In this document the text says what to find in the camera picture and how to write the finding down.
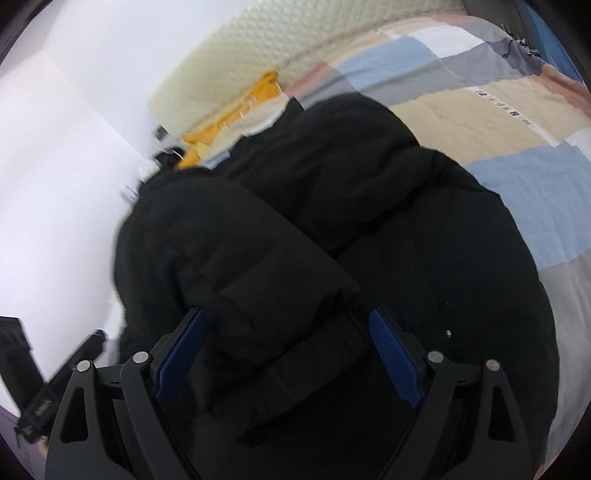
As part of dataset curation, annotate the checked patchwork duvet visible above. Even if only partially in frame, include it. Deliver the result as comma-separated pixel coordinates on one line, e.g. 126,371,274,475
198,16,591,469

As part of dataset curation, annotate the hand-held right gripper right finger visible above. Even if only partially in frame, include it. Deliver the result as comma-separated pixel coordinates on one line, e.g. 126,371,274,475
368,307,536,480

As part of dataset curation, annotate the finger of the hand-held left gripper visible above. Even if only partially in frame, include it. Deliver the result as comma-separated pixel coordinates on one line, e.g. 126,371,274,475
47,330,108,394

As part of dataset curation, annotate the yellow pillow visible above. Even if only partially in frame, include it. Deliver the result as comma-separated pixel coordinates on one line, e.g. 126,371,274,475
178,69,283,169

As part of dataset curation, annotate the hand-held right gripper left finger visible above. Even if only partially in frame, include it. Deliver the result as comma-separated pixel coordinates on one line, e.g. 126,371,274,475
44,307,208,480

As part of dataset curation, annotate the cream quilted headboard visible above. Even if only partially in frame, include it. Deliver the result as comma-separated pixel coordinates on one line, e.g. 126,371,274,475
147,0,468,140

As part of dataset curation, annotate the black puffer jacket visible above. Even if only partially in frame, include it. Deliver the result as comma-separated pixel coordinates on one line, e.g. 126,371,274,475
111,90,562,480

